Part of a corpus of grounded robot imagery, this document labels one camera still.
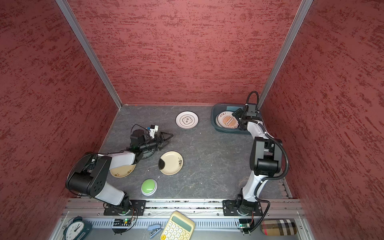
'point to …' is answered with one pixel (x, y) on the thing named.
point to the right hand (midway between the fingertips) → (235, 118)
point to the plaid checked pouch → (278, 227)
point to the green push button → (149, 187)
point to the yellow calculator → (179, 227)
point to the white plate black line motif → (187, 120)
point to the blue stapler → (153, 230)
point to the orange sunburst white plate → (226, 119)
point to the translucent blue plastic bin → (217, 108)
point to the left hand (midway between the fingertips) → (171, 141)
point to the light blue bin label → (233, 108)
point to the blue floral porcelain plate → (147, 153)
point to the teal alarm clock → (76, 228)
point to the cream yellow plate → (174, 162)
